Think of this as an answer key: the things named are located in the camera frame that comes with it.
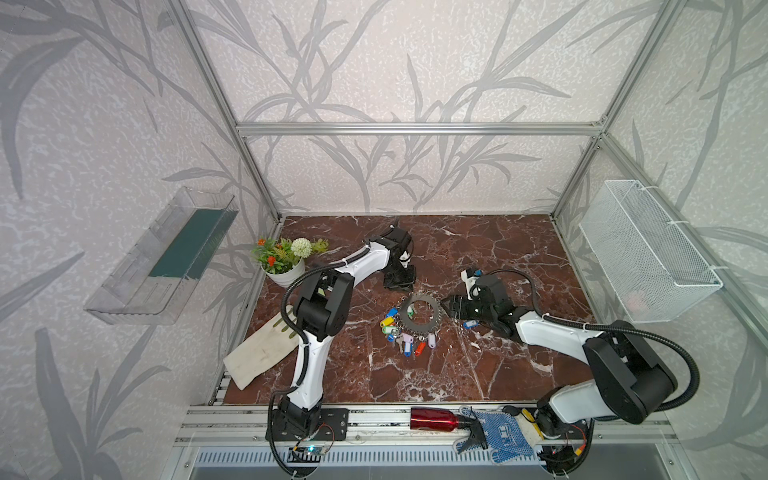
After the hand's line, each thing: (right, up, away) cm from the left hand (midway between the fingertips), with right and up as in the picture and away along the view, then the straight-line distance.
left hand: (417, 280), depth 96 cm
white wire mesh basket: (+49, +6, -33) cm, 60 cm away
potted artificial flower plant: (-41, +7, -6) cm, 42 cm away
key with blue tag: (+16, -13, -5) cm, 21 cm away
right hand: (+9, -4, -5) cm, 11 cm away
